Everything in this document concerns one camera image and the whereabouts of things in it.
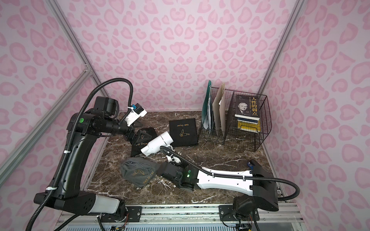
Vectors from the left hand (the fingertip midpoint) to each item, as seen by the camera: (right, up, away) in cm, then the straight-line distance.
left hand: (145, 129), depth 66 cm
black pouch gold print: (+15, -4, +41) cm, 44 cm away
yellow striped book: (+58, +1, +25) cm, 63 cm away
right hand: (+13, -17, +11) cm, 24 cm away
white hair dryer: (+8, -5, +5) cm, 11 cm away
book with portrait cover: (+57, +13, +27) cm, 65 cm away
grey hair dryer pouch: (-9, -24, +16) cm, 31 cm away
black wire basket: (+57, +4, +27) cm, 63 cm away
